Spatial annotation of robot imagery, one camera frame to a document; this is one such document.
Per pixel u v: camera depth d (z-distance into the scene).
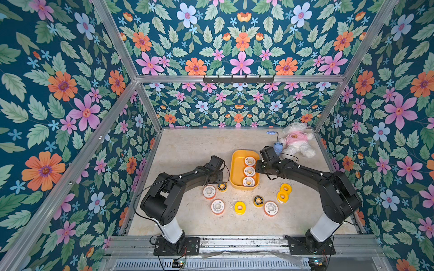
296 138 1.04
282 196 0.88
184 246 0.73
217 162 0.75
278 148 0.99
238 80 0.93
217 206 0.85
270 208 0.84
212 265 0.76
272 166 0.71
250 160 1.00
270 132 0.90
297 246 0.73
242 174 0.96
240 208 0.84
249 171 0.96
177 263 0.72
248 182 0.92
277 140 1.01
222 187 0.91
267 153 0.73
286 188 0.91
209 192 0.90
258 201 0.87
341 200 0.47
